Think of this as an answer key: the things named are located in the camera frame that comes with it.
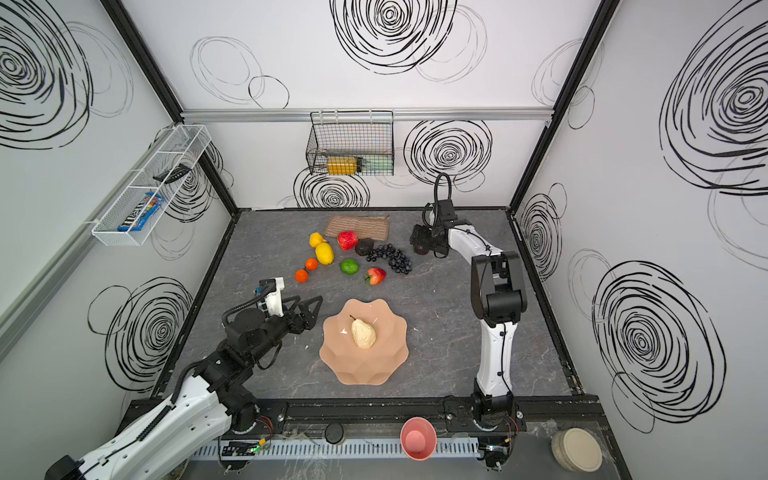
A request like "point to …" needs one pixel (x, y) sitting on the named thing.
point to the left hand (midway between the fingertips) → (313, 298)
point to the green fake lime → (349, 266)
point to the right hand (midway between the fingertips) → (422, 239)
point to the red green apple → (375, 276)
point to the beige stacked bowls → (577, 450)
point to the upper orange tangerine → (311, 264)
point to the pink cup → (418, 438)
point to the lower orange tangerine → (301, 276)
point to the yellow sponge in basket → (342, 165)
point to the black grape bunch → (397, 260)
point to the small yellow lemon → (316, 239)
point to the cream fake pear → (363, 333)
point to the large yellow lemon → (324, 253)
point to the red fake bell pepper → (347, 240)
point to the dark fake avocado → (364, 246)
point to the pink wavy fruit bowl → (364, 367)
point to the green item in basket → (378, 164)
